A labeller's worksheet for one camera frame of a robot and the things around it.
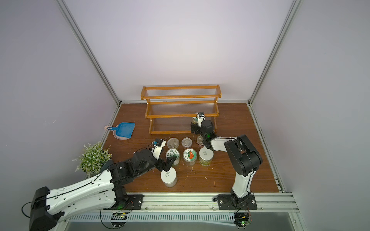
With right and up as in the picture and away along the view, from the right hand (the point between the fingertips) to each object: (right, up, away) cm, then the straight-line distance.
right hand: (199, 119), depth 95 cm
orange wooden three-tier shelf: (-21, +7, +11) cm, 24 cm away
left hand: (-16, -18, -22) cm, 33 cm away
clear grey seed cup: (0, -14, -4) cm, 14 cm away
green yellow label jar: (+3, -21, -15) cm, 26 cm away
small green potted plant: (-55, -20, -24) cm, 63 cm away
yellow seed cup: (-17, -15, -6) cm, 24 cm away
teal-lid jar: (-3, -1, +3) cm, 4 cm away
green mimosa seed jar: (-16, -20, -12) cm, 28 cm away
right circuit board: (+19, -49, -26) cm, 58 cm away
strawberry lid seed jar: (-6, -21, -14) cm, 26 cm away
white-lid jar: (-17, -30, -22) cm, 41 cm away
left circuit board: (-43, -51, -23) cm, 71 cm away
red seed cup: (-9, -15, -5) cm, 18 cm away
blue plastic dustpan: (-54, -8, +8) cm, 55 cm away
